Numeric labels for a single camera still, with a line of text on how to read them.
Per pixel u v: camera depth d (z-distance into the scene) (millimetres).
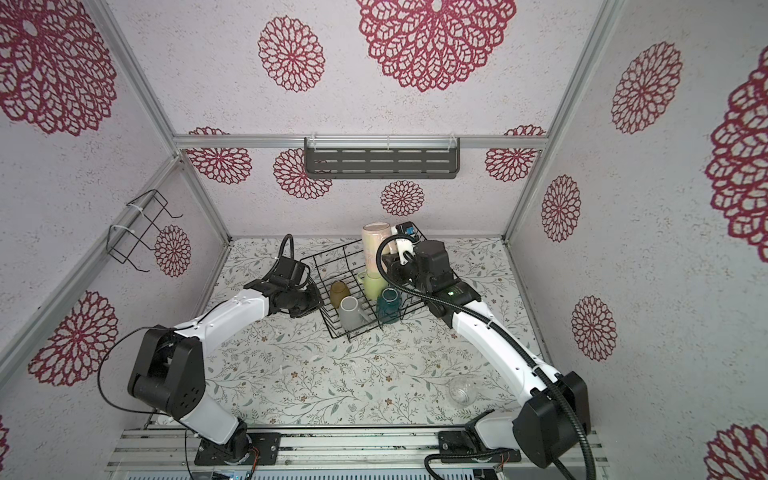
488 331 485
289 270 713
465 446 668
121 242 723
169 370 450
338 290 928
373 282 947
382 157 947
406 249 656
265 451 733
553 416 393
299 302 761
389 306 877
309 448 755
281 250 730
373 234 755
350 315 866
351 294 990
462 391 833
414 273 644
